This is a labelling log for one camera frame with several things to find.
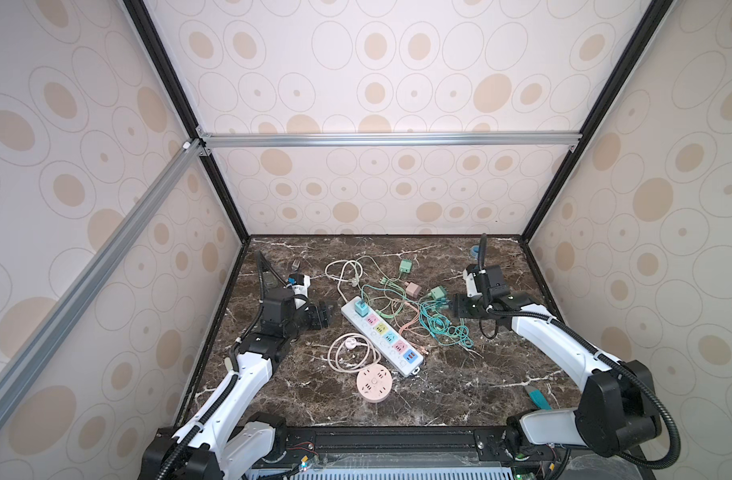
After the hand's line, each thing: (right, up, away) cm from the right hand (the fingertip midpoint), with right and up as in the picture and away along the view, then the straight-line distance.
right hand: (460, 303), depth 88 cm
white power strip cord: (-36, +9, +19) cm, 42 cm away
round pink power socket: (-26, -21, -6) cm, 34 cm away
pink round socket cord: (-32, -15, +2) cm, 36 cm away
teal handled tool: (+20, -25, -7) cm, 33 cm away
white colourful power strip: (-18, -15, -2) cm, 23 cm away
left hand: (-36, +1, -8) cm, 37 cm away
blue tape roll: (+13, +16, +26) cm, 33 cm away
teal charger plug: (-29, -2, +4) cm, 30 cm away
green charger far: (-14, +11, +21) cm, 27 cm away
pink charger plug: (-12, +3, +15) cm, 19 cm away
